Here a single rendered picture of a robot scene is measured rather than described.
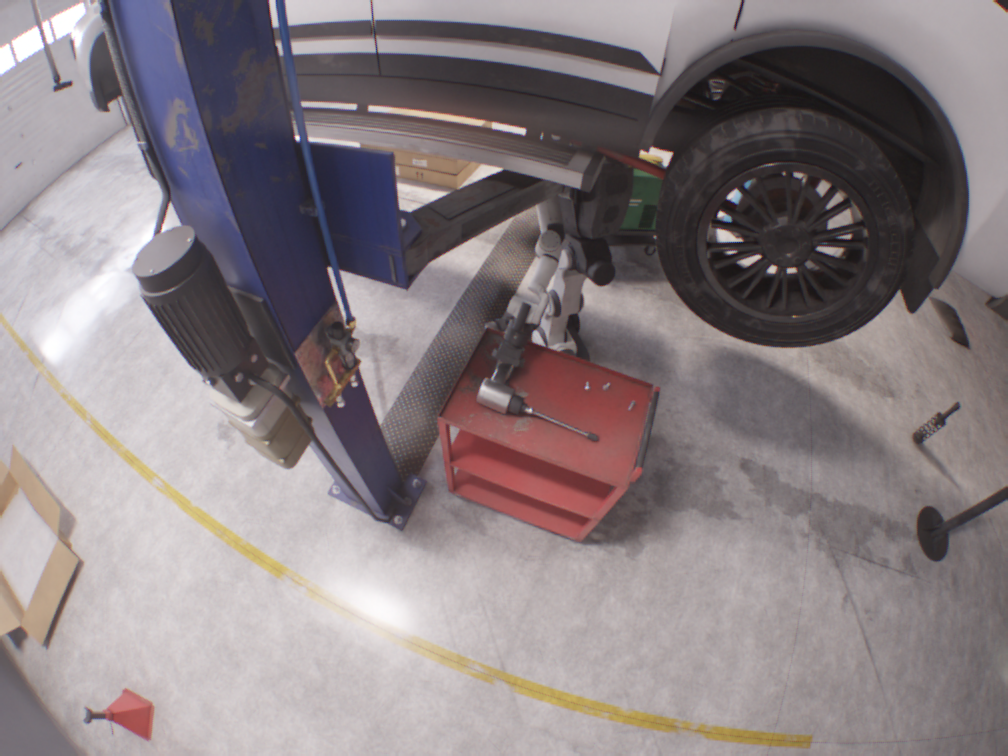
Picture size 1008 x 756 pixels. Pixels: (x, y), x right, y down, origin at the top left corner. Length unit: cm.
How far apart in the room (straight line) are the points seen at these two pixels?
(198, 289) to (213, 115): 33
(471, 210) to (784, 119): 83
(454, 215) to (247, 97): 62
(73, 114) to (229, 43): 942
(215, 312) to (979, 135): 177
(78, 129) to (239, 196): 944
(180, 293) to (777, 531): 291
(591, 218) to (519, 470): 107
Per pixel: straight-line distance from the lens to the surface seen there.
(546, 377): 170
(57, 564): 338
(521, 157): 125
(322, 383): 132
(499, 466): 190
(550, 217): 166
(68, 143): 1021
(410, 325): 299
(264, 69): 92
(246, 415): 118
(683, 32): 110
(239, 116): 88
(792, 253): 137
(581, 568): 232
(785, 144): 117
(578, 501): 188
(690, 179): 121
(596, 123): 120
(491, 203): 126
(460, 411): 160
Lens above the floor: 223
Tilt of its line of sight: 55 degrees down
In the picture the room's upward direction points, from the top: 6 degrees clockwise
